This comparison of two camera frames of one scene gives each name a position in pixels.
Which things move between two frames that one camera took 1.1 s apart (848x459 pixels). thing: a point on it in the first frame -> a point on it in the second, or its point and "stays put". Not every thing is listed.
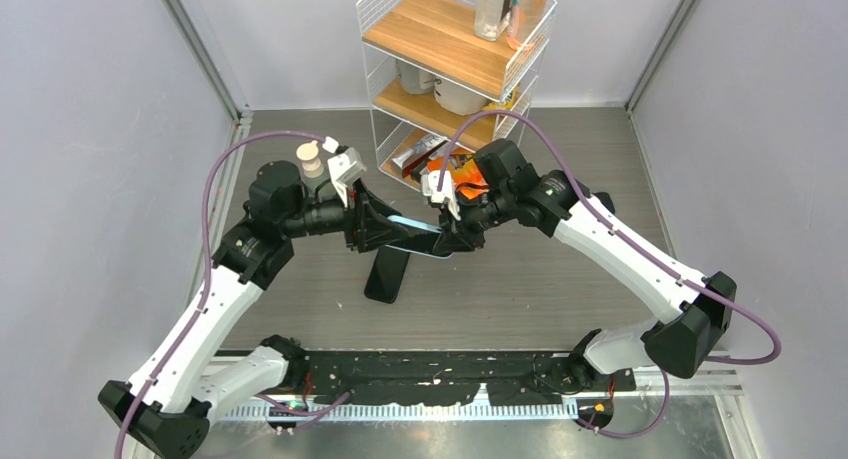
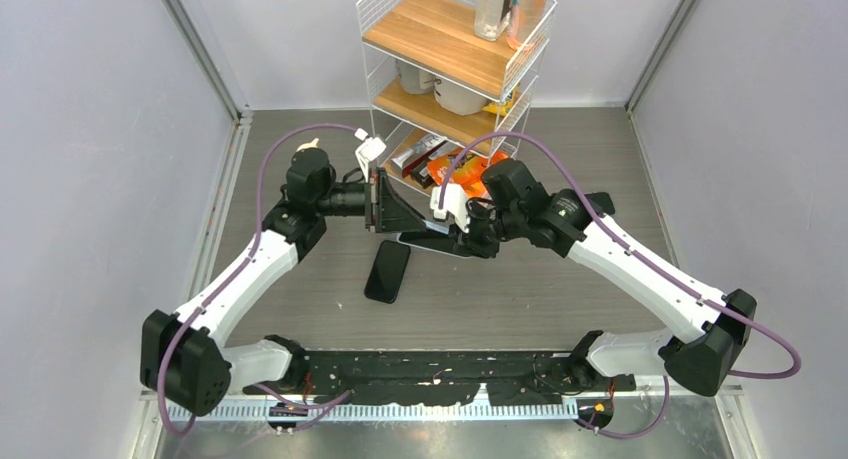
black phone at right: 605,200 stays put
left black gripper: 365,220 -> 392,213
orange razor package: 468,178 stays put
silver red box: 405,161 stays put
